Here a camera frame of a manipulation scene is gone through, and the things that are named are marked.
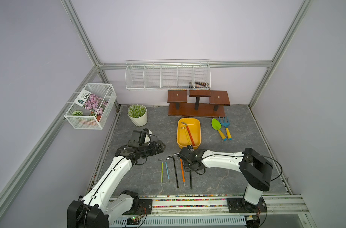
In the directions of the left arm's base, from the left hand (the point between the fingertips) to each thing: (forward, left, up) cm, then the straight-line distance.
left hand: (159, 149), depth 79 cm
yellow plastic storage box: (+24, -24, -13) cm, 37 cm away
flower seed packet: (+21, +35, +20) cm, 45 cm away
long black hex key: (-16, -17, -15) cm, 27 cm away
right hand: (-5, -16, -15) cm, 22 cm away
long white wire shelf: (+50, -6, +14) cm, 52 cm away
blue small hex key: (-5, -3, -14) cm, 16 cm away
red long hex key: (+19, -20, -14) cm, 31 cm away
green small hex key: (-6, 0, -15) cm, 17 cm away
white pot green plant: (+30, +16, -3) cm, 34 cm away
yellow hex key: (+15, -18, -14) cm, 27 cm away
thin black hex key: (-7, -8, -16) cm, 19 cm away
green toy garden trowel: (+25, -42, -16) cm, 52 cm away
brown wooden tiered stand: (+37, -35, -3) cm, 51 cm away
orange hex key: (-8, -13, -14) cm, 20 cm away
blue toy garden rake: (+25, -50, -15) cm, 58 cm away
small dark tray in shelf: (+43, -28, +10) cm, 52 cm away
